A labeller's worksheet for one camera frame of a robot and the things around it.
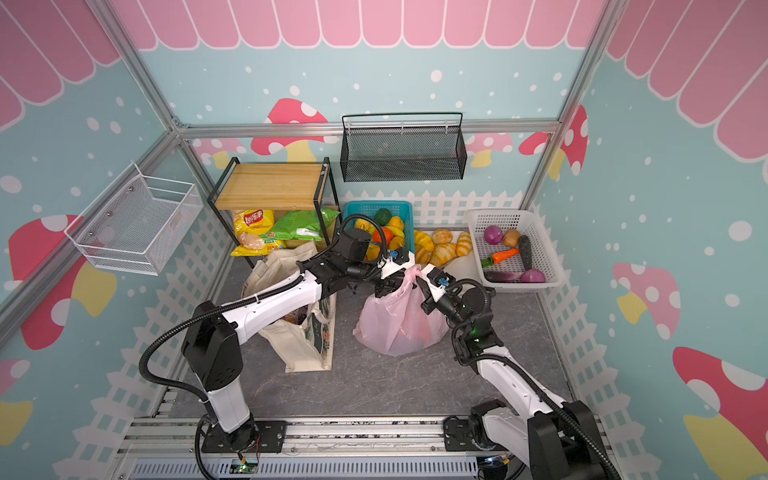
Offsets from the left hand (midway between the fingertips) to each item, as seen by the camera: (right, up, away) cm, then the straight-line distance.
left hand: (411, 282), depth 77 cm
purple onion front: (+42, +1, +22) cm, 47 cm away
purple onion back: (+33, +15, +34) cm, 50 cm away
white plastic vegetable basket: (+34, 0, +24) cm, 41 cm away
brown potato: (+40, +14, +34) cm, 54 cm away
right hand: (+1, +3, -2) cm, 3 cm away
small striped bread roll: (+22, +11, +34) cm, 42 cm away
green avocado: (-9, +22, +38) cm, 45 cm away
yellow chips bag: (-49, +16, +14) cm, 54 cm away
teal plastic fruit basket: (-3, +26, +39) cm, 47 cm away
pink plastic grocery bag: (-4, -11, +2) cm, 12 cm away
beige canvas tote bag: (-27, -16, 0) cm, 32 cm away
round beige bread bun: (+14, +15, +35) cm, 40 cm away
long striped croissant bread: (+13, +8, +29) cm, 33 cm away
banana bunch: (-4, +19, +38) cm, 43 cm away
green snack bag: (-29, +16, +8) cm, 34 cm away
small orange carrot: (+33, +7, +30) cm, 45 cm away
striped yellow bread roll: (+7, +13, +35) cm, 38 cm away
